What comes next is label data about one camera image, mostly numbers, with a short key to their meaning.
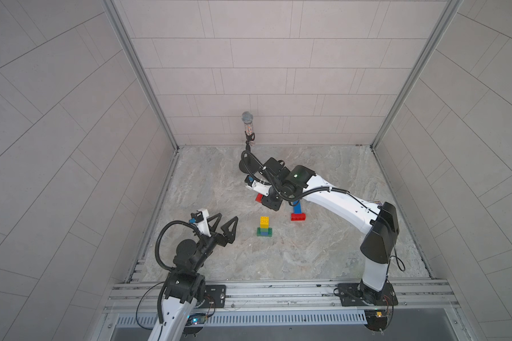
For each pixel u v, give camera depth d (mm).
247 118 852
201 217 652
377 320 677
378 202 937
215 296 709
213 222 754
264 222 756
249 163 1020
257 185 689
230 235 665
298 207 907
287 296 722
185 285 567
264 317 680
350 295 678
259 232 824
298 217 886
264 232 821
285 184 558
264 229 801
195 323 644
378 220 451
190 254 562
